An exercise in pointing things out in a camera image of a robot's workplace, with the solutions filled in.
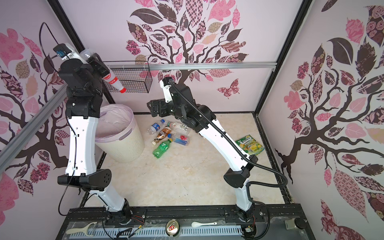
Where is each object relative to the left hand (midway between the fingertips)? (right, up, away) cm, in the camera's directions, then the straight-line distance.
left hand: (95, 58), depth 57 cm
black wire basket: (0, +6, +37) cm, 37 cm away
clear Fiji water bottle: (+29, -35, +43) cm, 62 cm away
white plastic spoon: (+40, -75, +14) cm, 86 cm away
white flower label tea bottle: (+29, -28, +47) cm, 61 cm away
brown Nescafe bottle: (+16, -33, +43) cm, 57 cm away
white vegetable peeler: (-12, -76, +11) cm, 78 cm away
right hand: (+23, -16, +5) cm, 29 cm away
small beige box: (+84, -73, +10) cm, 112 cm away
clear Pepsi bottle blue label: (+10, -28, +49) cm, 57 cm away
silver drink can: (+30, -70, +4) cm, 76 cm away
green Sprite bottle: (+18, -41, +38) cm, 59 cm away
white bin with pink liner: (+2, -31, +14) cm, 35 cm away
